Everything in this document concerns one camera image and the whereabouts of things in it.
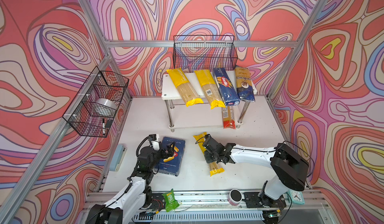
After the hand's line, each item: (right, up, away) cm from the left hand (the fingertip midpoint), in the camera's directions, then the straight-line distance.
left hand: (169, 142), depth 85 cm
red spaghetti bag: (+36, +13, +9) cm, 39 cm away
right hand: (+23, -10, +3) cm, 26 cm away
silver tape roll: (-28, +20, -15) cm, 38 cm away
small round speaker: (+34, -23, -14) cm, 44 cm away
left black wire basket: (-36, +19, -13) cm, 42 cm away
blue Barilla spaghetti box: (+32, +26, -11) cm, 43 cm away
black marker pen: (-30, +10, -13) cm, 34 cm away
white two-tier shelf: (+17, +15, +15) cm, 27 cm away
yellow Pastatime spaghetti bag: (+26, -13, -5) cm, 29 cm away
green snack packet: (+3, -27, -13) cm, 30 cm away
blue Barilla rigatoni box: (+2, -11, -6) cm, 13 cm away
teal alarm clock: (+66, -25, -12) cm, 71 cm away
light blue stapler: (-29, -8, -1) cm, 31 cm away
